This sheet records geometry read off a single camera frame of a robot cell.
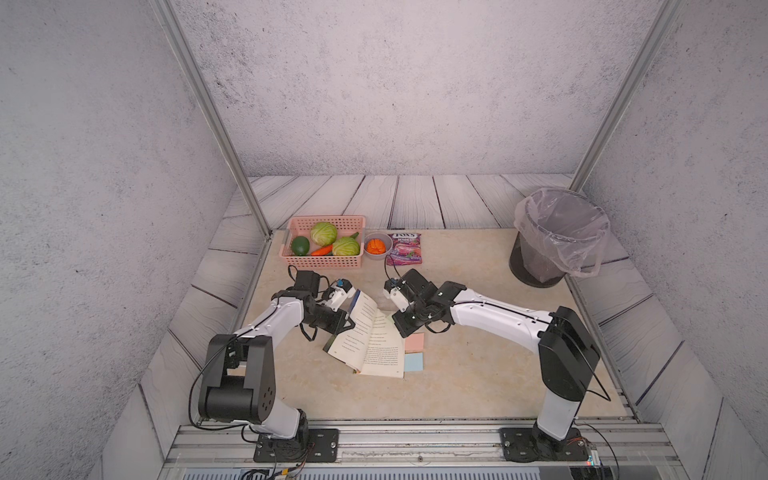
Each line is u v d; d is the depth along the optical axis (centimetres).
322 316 76
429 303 63
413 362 87
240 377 45
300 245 111
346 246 107
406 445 74
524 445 73
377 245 108
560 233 99
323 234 111
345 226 119
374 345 90
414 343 87
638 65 79
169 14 70
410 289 67
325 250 112
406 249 112
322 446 74
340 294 83
